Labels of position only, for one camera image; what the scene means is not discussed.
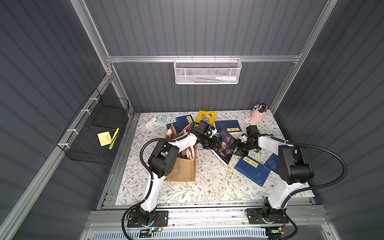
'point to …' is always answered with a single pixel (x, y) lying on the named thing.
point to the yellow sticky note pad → (105, 138)
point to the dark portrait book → (224, 147)
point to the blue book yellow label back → (188, 120)
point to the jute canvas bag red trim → (186, 168)
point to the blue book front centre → (253, 170)
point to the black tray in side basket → (110, 116)
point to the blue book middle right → (230, 125)
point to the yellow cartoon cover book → (209, 117)
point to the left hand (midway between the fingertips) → (224, 149)
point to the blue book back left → (179, 125)
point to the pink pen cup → (258, 112)
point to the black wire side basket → (90, 138)
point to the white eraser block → (151, 122)
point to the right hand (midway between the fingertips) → (233, 149)
